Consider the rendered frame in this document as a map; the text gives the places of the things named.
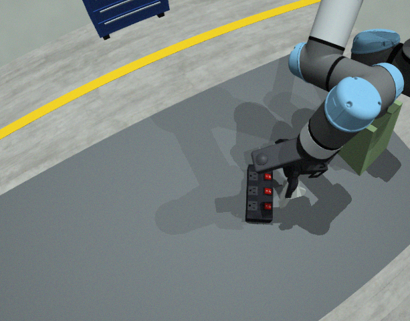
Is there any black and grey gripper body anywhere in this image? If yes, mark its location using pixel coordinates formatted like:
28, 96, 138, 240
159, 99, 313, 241
283, 134, 340, 178

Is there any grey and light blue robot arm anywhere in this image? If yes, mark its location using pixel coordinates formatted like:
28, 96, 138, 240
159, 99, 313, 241
251, 0, 410, 174

